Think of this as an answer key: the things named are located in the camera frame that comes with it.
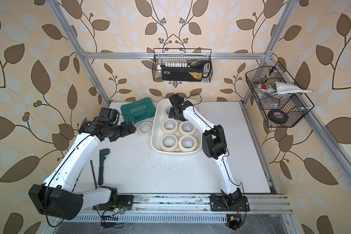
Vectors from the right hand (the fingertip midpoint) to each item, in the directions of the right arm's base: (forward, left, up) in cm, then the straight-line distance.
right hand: (175, 115), depth 99 cm
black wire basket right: (-13, -56, +23) cm, 62 cm away
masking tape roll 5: (-15, +5, -10) cm, 19 cm away
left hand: (-19, +24, +12) cm, 33 cm away
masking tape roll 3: (-2, +5, -10) cm, 11 cm away
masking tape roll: (-3, +23, -10) cm, 25 cm away
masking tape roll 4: (-5, -8, -9) cm, 13 cm away
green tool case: (+10, +28, -5) cm, 30 cm away
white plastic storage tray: (-20, -8, +25) cm, 33 cm away
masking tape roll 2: (+9, +6, -4) cm, 12 cm away
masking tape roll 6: (-16, -8, -10) cm, 20 cm away
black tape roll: (-19, -52, +19) cm, 59 cm away
